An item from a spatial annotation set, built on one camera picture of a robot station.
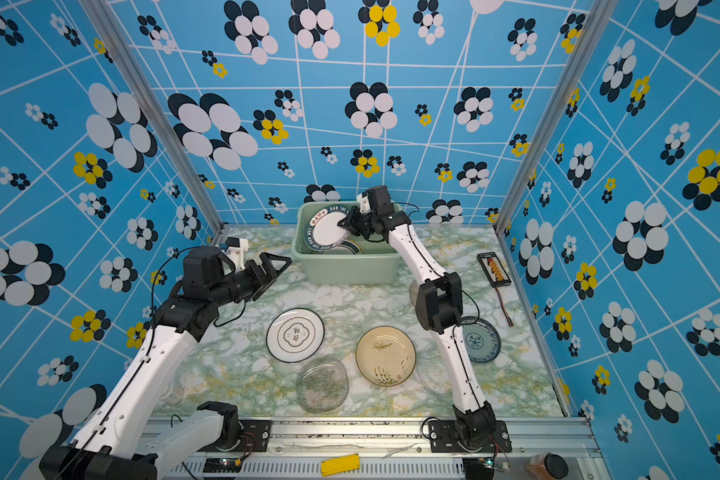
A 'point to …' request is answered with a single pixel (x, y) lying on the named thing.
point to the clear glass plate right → (432, 372)
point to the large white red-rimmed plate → (355, 248)
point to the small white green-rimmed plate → (295, 334)
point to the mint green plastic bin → (325, 253)
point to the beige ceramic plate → (385, 356)
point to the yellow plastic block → (340, 464)
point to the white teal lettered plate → (322, 231)
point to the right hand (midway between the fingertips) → (340, 222)
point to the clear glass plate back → (413, 291)
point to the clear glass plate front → (322, 385)
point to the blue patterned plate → (483, 342)
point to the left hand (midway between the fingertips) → (285, 267)
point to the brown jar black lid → (547, 466)
